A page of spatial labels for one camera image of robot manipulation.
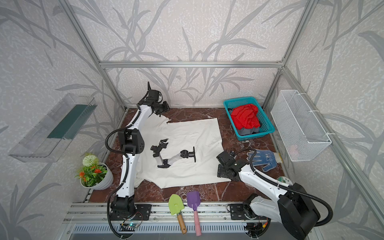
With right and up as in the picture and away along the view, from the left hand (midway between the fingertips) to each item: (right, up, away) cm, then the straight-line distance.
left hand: (171, 103), depth 106 cm
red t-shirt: (+52, -10, -5) cm, 53 cm away
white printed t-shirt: (+25, -23, -1) cm, 34 cm away
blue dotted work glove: (+61, -36, -13) cm, 72 cm away
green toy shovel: (+9, -55, -31) cm, 64 cm away
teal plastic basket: (+67, -17, -4) cm, 69 cm away
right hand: (+36, -41, -20) cm, 58 cm away
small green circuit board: (-14, -65, -34) cm, 75 cm away
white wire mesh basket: (+65, -19, -45) cm, 81 cm away
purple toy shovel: (+18, -54, -31) cm, 65 cm away
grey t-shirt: (+53, -20, -8) cm, 57 cm away
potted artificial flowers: (-29, -39, -36) cm, 60 cm away
